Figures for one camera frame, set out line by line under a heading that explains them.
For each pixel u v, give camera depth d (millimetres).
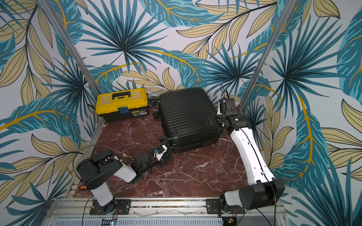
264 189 381
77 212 719
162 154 734
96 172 471
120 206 729
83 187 785
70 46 819
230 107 558
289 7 688
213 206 732
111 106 983
